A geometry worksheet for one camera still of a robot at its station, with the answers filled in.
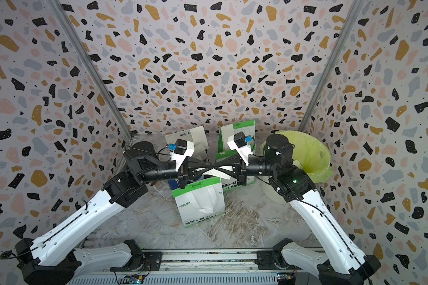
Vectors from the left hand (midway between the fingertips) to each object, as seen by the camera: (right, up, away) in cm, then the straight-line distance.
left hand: (212, 167), depth 53 cm
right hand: (+1, -1, +1) cm, 2 cm away
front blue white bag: (-22, -11, +34) cm, 42 cm away
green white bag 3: (-6, -15, +18) cm, 24 cm away
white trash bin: (+29, -18, +42) cm, 54 cm away
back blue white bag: (-22, +11, +34) cm, 42 cm away
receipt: (+5, +15, +39) cm, 43 cm away
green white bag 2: (+6, -12, +38) cm, 40 cm away
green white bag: (+16, +17, +42) cm, 49 cm away
